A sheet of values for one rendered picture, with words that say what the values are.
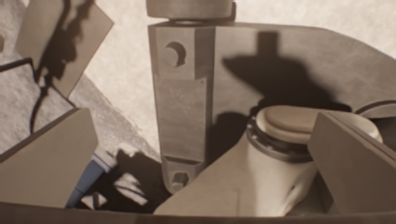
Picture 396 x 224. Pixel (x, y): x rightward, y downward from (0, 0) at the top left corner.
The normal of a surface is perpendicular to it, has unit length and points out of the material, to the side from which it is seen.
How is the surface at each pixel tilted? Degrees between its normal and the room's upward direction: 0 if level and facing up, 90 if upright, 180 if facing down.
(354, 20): 0
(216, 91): 0
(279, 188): 90
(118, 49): 0
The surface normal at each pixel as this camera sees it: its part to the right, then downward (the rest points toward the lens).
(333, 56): -0.22, 0.47
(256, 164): 0.00, -0.88
